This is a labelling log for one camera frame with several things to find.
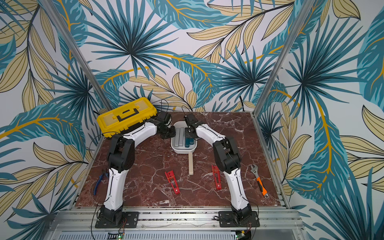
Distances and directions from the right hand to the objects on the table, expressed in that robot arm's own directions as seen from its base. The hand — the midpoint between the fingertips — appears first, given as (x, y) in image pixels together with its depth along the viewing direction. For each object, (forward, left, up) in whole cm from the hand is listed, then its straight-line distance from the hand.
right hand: (191, 133), depth 103 cm
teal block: (-9, +3, -1) cm, 9 cm away
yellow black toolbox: (+4, +38, +14) cm, 41 cm away
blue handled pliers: (-25, +52, -3) cm, 58 cm away
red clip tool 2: (-27, -14, -3) cm, 31 cm away
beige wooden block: (-22, +1, -1) cm, 22 cm away
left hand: (-2, +11, +1) cm, 11 cm away
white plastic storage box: (-14, +6, +1) cm, 15 cm away
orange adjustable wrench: (-38, -40, -5) cm, 55 cm away
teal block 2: (-8, 0, +2) cm, 8 cm away
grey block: (-1, +9, -1) cm, 9 cm away
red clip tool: (-30, +12, -3) cm, 32 cm away
